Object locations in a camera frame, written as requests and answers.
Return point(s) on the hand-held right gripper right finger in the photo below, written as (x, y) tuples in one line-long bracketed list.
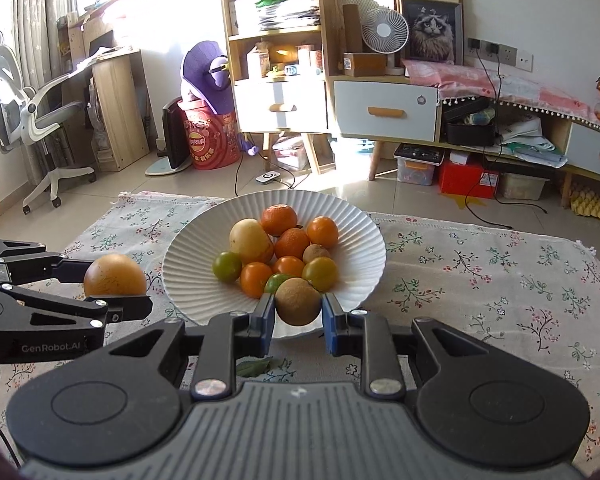
[(331, 330)]

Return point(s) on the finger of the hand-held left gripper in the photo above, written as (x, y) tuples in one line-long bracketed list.
[(125, 306), (40, 267)]

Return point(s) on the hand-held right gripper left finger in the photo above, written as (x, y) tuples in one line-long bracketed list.
[(266, 322)]

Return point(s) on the round speckled yellow-orange fruit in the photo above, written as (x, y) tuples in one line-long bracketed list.
[(115, 275)]

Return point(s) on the yellowish green tangerine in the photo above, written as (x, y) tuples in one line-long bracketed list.
[(321, 272)]

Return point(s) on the white ribbed bowl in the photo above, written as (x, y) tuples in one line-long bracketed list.
[(350, 260)]

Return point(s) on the yellow pear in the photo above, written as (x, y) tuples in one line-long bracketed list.
[(247, 240)]

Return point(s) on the green leaf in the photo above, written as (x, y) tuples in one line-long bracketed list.
[(252, 367)]

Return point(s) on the small white floor device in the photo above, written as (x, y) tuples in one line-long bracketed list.
[(267, 177)]

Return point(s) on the floral tablecloth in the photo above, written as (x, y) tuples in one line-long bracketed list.
[(480, 280)]

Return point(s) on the white office chair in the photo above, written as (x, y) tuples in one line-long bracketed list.
[(15, 105)]

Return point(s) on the clear storage box with lid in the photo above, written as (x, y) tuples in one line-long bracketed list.
[(292, 152)]

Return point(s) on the small purple device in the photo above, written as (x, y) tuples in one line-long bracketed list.
[(252, 150)]

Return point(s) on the wooden desk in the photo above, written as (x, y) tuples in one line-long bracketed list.
[(117, 105)]

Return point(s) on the plastic box with black lid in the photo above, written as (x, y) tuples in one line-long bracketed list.
[(415, 170)]

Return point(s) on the black panel on round base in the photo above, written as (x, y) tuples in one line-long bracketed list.
[(175, 132)]

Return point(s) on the red round bucket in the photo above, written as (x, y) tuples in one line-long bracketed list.
[(212, 142)]

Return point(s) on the red box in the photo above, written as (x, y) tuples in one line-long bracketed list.
[(462, 180)]

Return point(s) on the wooden shelf cabinet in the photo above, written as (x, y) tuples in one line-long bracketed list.
[(280, 100)]

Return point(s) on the white drawer cabinet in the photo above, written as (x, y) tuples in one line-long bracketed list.
[(360, 100)]

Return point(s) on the black storage box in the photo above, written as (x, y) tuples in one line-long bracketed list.
[(470, 135)]

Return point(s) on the clear plastic box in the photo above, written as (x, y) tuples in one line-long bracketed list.
[(525, 187)]

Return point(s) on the purple plush toy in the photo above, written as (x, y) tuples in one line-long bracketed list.
[(202, 70)]

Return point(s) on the small digital clock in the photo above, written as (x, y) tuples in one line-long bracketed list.
[(291, 70)]

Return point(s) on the grey curtain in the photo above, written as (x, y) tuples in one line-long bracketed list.
[(40, 10)]

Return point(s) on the white carton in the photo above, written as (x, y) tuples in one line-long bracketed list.
[(258, 61)]

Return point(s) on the small cardboard box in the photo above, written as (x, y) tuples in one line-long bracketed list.
[(365, 65)]

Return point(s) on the pile of folded white fabrics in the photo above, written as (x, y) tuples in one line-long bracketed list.
[(525, 132)]

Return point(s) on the pink patterned cloth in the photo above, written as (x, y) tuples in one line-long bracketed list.
[(475, 80)]

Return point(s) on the yellow egg tray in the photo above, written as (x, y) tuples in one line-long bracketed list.
[(592, 205)]

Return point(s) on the white desk fan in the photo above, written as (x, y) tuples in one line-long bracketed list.
[(385, 30)]

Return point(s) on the stack of papers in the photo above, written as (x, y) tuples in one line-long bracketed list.
[(285, 12)]

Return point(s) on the framed cat picture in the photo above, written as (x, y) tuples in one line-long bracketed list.
[(432, 30)]

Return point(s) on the long low wooden cabinet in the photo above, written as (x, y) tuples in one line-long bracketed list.
[(592, 142)]

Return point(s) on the grey wall socket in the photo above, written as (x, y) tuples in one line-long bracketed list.
[(492, 50)]

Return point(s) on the white wall socket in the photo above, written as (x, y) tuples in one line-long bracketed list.
[(525, 60)]

